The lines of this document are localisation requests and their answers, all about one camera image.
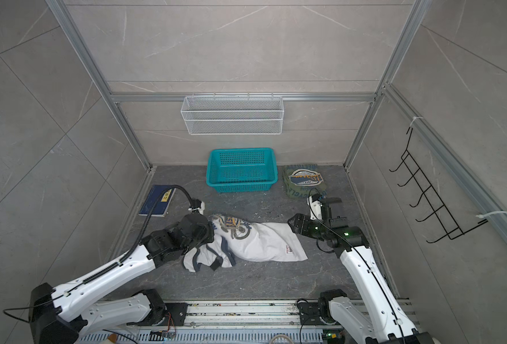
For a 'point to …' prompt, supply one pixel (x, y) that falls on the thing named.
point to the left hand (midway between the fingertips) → (216, 221)
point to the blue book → (152, 196)
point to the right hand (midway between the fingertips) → (299, 222)
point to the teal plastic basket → (240, 170)
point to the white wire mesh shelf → (232, 115)
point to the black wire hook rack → (440, 213)
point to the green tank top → (301, 178)
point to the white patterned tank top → (236, 239)
